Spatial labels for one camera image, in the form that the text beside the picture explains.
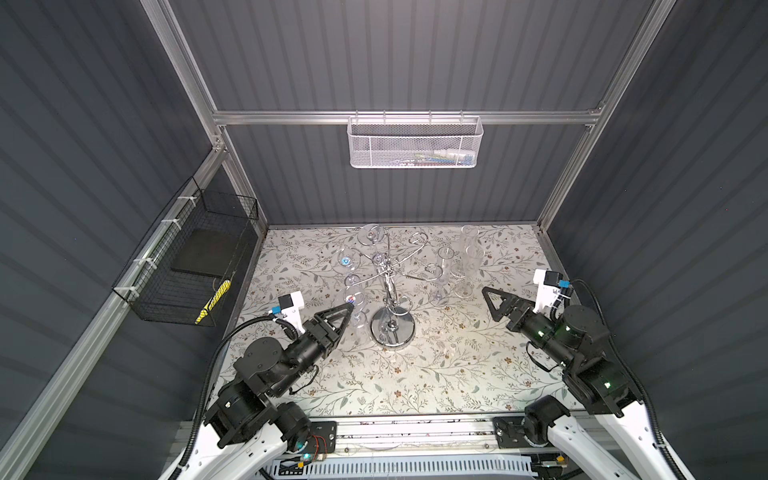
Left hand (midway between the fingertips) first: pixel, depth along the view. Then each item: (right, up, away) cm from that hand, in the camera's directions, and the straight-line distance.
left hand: (355, 310), depth 59 cm
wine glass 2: (+33, +6, +46) cm, 57 cm away
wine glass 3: (0, +3, +6) cm, 6 cm away
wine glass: (+38, +12, +49) cm, 63 cm away
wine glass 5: (+2, +16, +14) cm, 22 cm away
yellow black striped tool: (-34, 0, +9) cm, 35 cm away
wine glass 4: (-3, +10, +10) cm, 14 cm away
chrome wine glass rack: (+8, -11, +35) cm, 37 cm away
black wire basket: (-45, +3, +7) cm, 46 cm away
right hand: (+31, +2, +7) cm, 31 cm away
